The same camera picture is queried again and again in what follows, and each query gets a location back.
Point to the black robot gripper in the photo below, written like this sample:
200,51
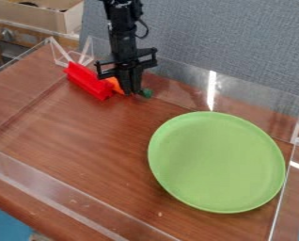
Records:
112,67

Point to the cardboard box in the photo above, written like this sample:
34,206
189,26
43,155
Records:
55,15

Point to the wooden shelf with metal knob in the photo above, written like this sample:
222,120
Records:
27,36

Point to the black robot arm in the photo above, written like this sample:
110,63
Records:
124,14

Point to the orange toy carrot green top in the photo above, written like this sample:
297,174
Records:
146,92

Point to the green round plate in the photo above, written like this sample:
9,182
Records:
217,162

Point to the red plastic block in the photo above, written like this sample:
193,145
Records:
86,79

